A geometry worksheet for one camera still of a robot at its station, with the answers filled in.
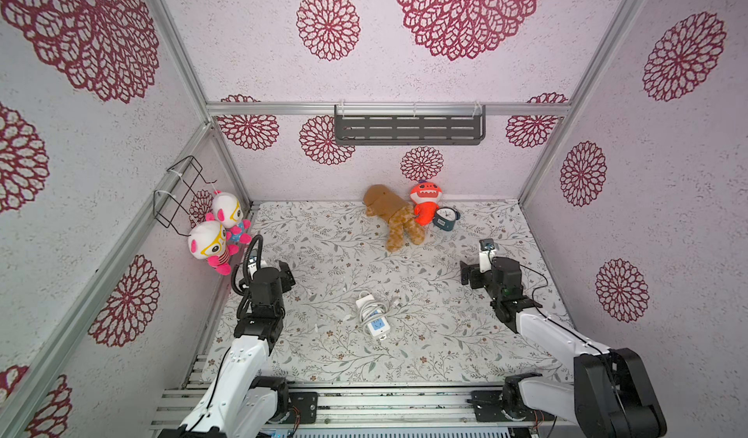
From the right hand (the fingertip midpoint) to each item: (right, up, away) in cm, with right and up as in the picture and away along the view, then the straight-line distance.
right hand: (477, 256), depth 88 cm
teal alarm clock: (-5, +13, +21) cm, 25 cm away
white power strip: (-31, -17, -4) cm, 36 cm away
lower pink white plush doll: (-80, +5, -4) cm, 80 cm away
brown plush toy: (-30, +19, +21) cm, 41 cm away
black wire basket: (-84, +15, -13) cm, 86 cm away
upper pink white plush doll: (-79, +13, +5) cm, 80 cm away
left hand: (-62, -3, -5) cm, 62 cm away
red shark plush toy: (-11, +21, +25) cm, 35 cm away
